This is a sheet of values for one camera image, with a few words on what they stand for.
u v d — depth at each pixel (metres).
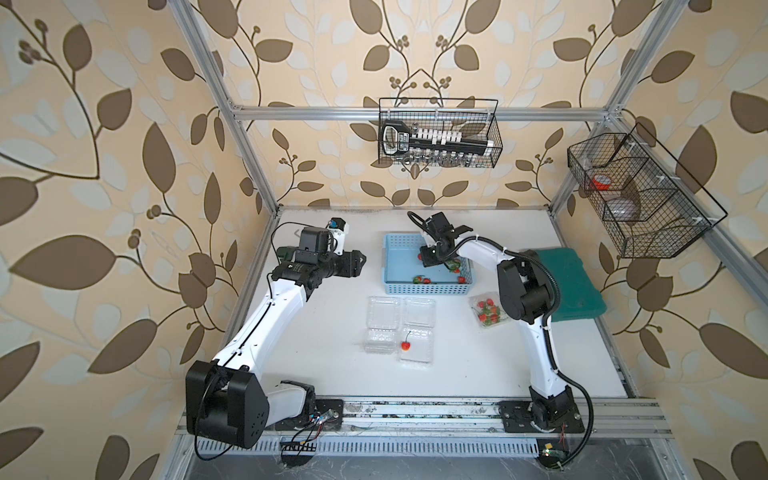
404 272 1.02
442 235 0.81
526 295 0.59
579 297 0.89
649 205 0.74
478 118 0.91
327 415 0.74
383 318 0.92
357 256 0.75
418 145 0.85
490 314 0.89
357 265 0.74
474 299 0.93
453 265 0.87
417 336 0.88
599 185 0.82
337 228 0.72
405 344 0.85
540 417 0.66
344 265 0.72
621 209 0.73
